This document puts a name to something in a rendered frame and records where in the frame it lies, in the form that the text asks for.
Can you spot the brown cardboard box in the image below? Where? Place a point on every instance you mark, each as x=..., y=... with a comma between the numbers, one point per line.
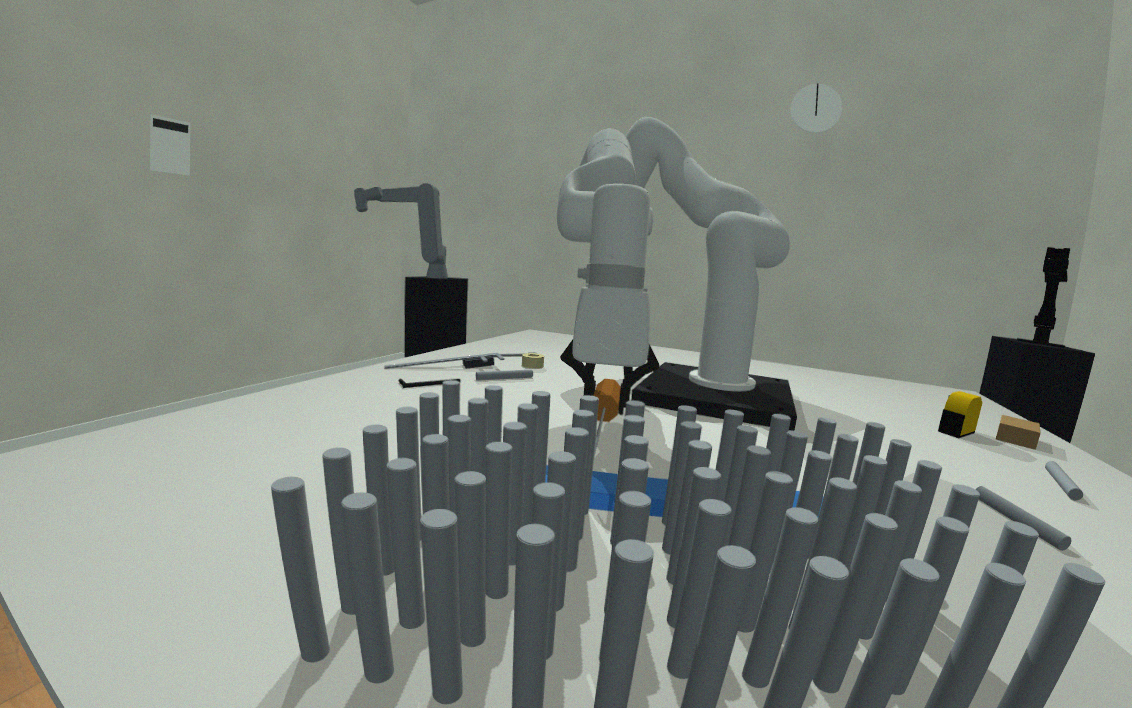
x=1018, y=431

